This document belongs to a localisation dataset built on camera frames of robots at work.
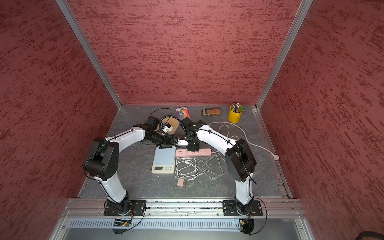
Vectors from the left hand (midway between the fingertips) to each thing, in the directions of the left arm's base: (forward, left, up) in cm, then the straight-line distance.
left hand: (174, 147), depth 87 cm
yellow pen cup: (+26, -40, +5) cm, 48 cm away
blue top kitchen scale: (-6, +6, -5) cm, 10 cm away
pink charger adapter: (-18, -5, -7) cm, 20 cm away
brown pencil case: (+35, -25, -6) cm, 43 cm away
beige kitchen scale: (+23, +4, -4) cm, 24 cm away
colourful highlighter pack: (+34, -2, -7) cm, 34 cm away
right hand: (+1, -12, -1) cm, 12 cm away
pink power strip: (0, -7, -6) cm, 9 cm away
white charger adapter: (-3, -7, +10) cm, 12 cm away
